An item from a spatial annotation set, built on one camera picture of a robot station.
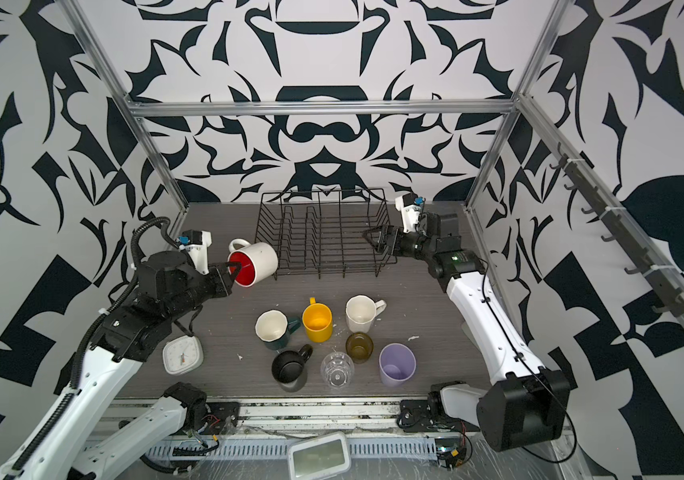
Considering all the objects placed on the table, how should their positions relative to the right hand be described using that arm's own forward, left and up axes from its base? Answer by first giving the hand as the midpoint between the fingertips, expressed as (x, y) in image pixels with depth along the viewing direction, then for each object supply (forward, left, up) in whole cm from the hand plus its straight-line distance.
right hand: (375, 233), depth 74 cm
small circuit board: (-42, -16, -31) cm, 54 cm away
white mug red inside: (-9, +26, +2) cm, 28 cm away
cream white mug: (-8, +3, -26) cm, 27 cm away
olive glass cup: (-18, +4, -29) cm, 34 cm away
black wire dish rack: (+25, +16, -28) cm, 40 cm away
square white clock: (-20, +51, -25) cm, 61 cm away
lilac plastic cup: (-22, -6, -28) cm, 36 cm away
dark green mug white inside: (-14, +28, -24) cm, 39 cm away
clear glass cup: (-23, +10, -29) cm, 38 cm away
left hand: (-8, +31, +1) cm, 32 cm away
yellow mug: (-10, +16, -26) cm, 32 cm away
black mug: (-23, +23, -28) cm, 43 cm away
